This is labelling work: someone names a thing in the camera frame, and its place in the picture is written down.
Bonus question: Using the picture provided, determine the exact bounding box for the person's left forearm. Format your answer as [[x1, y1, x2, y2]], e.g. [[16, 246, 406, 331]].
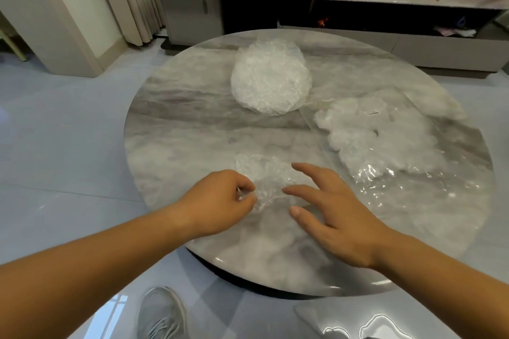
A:
[[0, 206, 196, 339]]

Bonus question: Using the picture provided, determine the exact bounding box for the person's left hand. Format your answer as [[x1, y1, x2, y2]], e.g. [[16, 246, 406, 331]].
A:
[[171, 169, 259, 239]]

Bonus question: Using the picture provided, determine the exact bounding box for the grey sneaker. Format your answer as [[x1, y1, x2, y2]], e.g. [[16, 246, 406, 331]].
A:
[[137, 286, 188, 339]]

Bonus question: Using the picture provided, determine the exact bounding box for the pile of clear plastic caps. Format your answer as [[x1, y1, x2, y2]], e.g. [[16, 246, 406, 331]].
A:
[[231, 38, 313, 117]]

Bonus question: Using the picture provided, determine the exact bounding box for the clear bag of caps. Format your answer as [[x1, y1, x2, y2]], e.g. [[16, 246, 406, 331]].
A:
[[314, 96, 446, 181]]

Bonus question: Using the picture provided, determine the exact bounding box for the person's right forearm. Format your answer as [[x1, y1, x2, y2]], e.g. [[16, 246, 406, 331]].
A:
[[374, 231, 509, 339]]

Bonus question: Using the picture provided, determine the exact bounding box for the black table base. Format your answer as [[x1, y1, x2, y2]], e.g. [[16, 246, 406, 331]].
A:
[[187, 247, 359, 300]]

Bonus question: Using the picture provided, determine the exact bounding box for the person's right hand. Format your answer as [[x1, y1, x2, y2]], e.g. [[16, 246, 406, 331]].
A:
[[282, 162, 396, 270]]

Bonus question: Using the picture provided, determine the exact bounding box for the long grey low cabinet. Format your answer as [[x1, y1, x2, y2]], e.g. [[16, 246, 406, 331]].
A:
[[147, 0, 509, 74]]

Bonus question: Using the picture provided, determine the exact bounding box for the clear plastic cover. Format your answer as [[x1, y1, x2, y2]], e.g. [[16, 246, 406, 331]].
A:
[[234, 152, 299, 210]]

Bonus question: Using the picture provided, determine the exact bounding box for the clear plastic bag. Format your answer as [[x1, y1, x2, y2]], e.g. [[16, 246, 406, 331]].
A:
[[306, 88, 494, 217]]

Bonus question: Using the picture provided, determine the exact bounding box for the light wooden chair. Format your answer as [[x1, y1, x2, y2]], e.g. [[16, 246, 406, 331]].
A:
[[0, 13, 29, 61]]

